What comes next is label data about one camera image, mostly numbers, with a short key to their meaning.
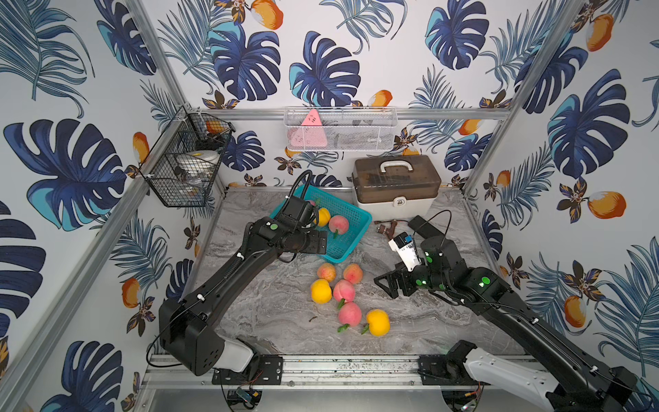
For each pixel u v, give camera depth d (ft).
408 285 2.01
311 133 2.95
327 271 2.90
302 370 2.50
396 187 3.05
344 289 2.75
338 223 3.32
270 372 2.42
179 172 2.78
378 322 2.61
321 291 2.79
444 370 2.18
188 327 1.29
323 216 3.39
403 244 2.02
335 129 3.37
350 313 2.60
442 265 1.72
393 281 2.00
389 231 3.43
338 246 3.31
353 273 2.88
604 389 1.25
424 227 3.49
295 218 1.92
